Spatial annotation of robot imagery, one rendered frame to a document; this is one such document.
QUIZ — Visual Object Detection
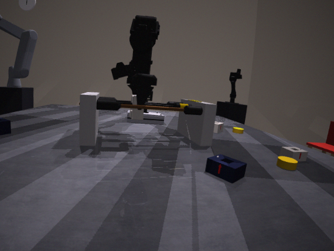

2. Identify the yellow short cylinder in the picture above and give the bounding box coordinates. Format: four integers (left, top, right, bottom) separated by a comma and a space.
232, 127, 243, 133
277, 156, 298, 170

